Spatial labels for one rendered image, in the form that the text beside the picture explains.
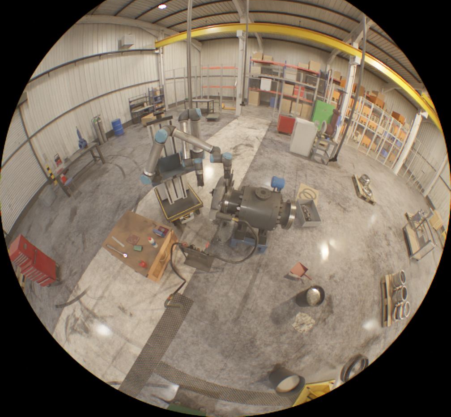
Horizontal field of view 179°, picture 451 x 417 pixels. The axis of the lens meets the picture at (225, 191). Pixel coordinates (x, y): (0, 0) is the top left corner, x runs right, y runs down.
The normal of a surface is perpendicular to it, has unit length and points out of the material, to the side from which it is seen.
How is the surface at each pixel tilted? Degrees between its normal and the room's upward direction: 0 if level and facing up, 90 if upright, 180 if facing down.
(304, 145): 90
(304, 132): 90
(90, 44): 90
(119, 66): 90
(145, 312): 0
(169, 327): 0
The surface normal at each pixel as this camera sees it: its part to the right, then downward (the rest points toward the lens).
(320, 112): -0.38, 0.64
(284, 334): 0.03, -0.71
